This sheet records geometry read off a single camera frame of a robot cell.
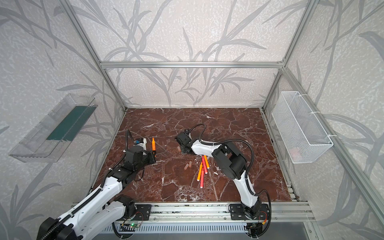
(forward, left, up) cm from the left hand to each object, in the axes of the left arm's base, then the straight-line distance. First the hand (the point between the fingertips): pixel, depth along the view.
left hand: (157, 147), depth 84 cm
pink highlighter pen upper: (-6, -27, -11) cm, 30 cm away
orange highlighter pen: (+2, +3, +1) cm, 3 cm away
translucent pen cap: (-7, -16, -12) cm, 21 cm away
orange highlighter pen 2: (-3, -28, -12) cm, 31 cm away
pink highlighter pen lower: (-14, -26, -11) cm, 31 cm away
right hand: (+9, -15, -12) cm, 21 cm away
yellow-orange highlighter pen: (-10, -24, -11) cm, 28 cm away
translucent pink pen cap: (+5, -10, -12) cm, 16 cm away
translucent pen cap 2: (-6, -18, -11) cm, 22 cm away
